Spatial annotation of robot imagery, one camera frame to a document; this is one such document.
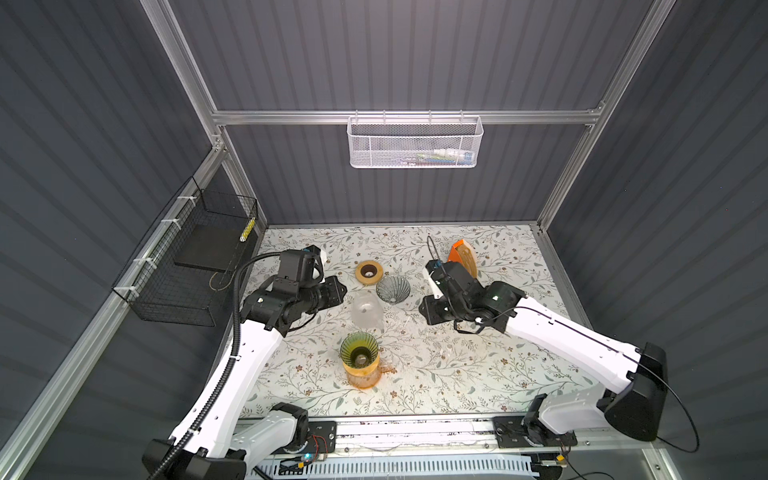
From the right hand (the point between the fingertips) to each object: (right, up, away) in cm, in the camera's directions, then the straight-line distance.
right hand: (422, 311), depth 76 cm
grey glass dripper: (-7, +3, +21) cm, 23 cm away
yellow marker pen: (-48, +21, +7) cm, 53 cm away
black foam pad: (-53, +16, -2) cm, 55 cm away
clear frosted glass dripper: (-16, -4, +21) cm, 26 cm away
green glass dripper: (-17, -10, +2) cm, 20 cm away
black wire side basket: (-59, +11, -3) cm, 60 cm away
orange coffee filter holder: (+16, +15, +25) cm, 33 cm away
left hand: (-19, +6, -3) cm, 20 cm away
